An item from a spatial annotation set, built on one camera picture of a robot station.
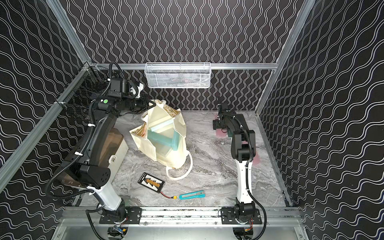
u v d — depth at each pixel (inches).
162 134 39.5
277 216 30.2
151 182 32.9
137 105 24.7
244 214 26.3
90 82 38.4
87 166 17.1
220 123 37.1
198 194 31.9
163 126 36.9
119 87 21.6
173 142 34.6
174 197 31.4
